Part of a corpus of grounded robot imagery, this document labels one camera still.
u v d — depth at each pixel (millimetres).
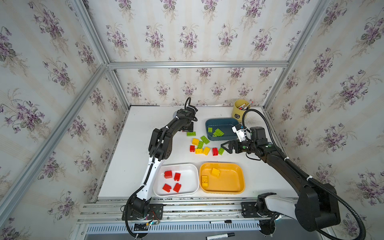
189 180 837
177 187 806
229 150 734
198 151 931
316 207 400
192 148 956
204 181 833
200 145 981
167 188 804
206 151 938
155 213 733
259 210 662
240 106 1075
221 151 938
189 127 946
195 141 983
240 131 748
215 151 930
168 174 840
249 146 701
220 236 664
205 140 1008
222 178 846
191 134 1033
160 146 638
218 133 1043
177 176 839
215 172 843
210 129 1041
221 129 1045
